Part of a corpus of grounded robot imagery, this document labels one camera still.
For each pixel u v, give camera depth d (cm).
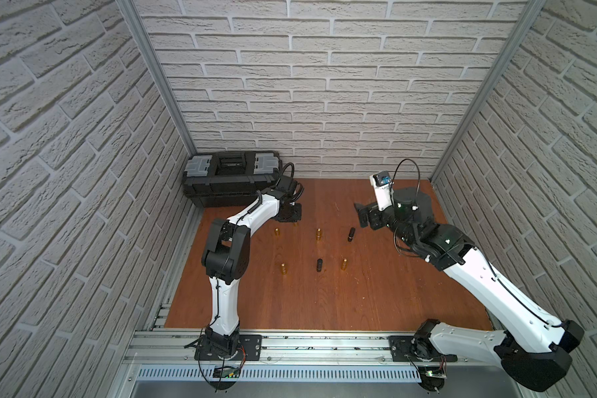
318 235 96
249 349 75
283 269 87
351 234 95
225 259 53
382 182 55
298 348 75
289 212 83
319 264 87
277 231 98
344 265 89
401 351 74
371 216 60
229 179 98
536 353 39
